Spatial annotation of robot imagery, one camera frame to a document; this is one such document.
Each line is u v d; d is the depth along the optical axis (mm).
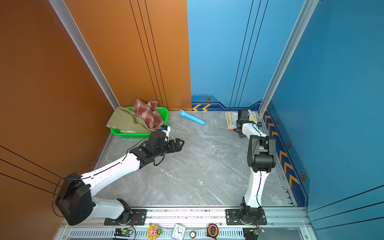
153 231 663
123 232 706
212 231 671
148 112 1021
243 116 826
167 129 752
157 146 633
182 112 1157
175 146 725
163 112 1116
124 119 1027
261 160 551
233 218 725
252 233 705
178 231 681
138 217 740
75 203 413
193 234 662
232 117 1131
